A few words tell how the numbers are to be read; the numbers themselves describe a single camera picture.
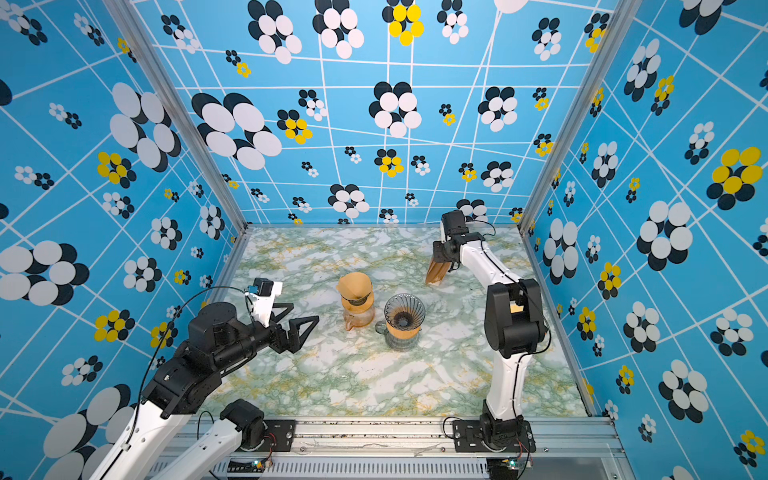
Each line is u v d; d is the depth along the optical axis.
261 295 0.56
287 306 0.69
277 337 0.57
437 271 0.99
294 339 0.58
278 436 0.74
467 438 0.73
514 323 0.52
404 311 0.83
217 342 0.48
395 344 0.85
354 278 0.86
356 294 0.87
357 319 0.94
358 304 0.87
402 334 0.81
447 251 0.74
